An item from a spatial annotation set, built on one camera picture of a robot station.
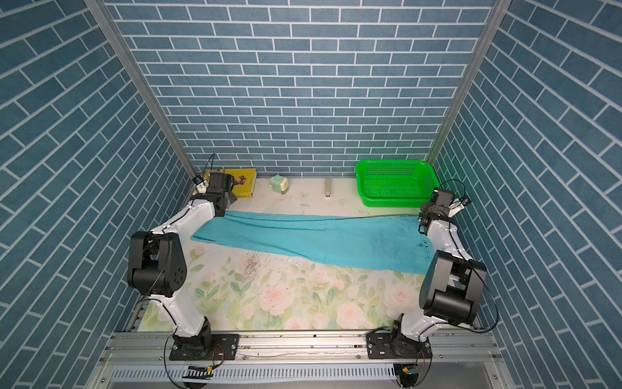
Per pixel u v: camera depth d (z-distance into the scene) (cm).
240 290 86
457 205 77
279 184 109
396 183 120
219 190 75
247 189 114
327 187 117
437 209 70
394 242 96
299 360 72
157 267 49
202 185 83
